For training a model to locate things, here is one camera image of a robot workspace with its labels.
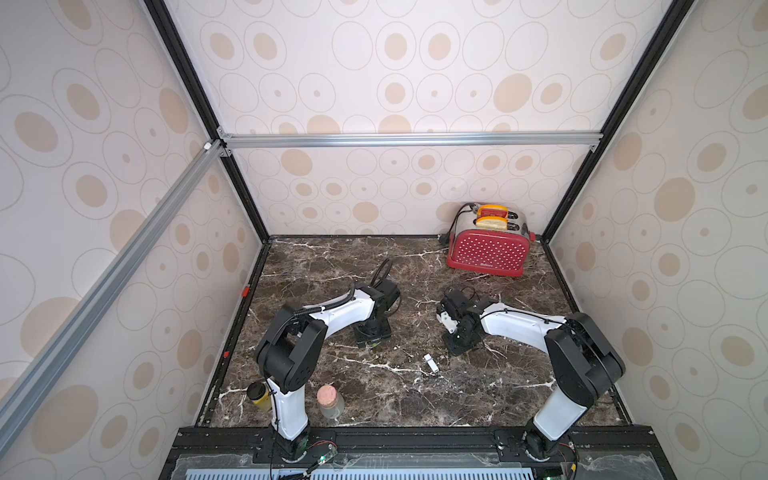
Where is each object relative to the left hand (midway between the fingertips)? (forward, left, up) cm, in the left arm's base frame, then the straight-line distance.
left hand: (385, 340), depth 90 cm
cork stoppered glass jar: (-20, +13, +7) cm, 24 cm away
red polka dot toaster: (+29, -34, +14) cm, 47 cm away
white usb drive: (-6, -14, -2) cm, 15 cm away
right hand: (-2, -20, -3) cm, 21 cm away
